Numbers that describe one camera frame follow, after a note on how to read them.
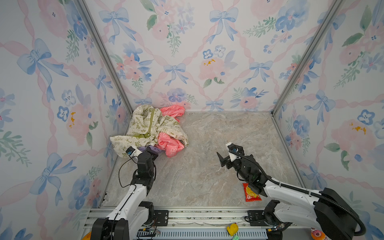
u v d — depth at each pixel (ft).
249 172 2.03
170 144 2.88
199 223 2.40
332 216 1.35
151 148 2.75
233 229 2.26
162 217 2.44
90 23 2.41
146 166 2.05
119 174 2.87
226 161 2.35
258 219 2.39
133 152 2.34
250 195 2.62
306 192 1.55
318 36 2.57
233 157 2.29
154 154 2.48
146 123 3.27
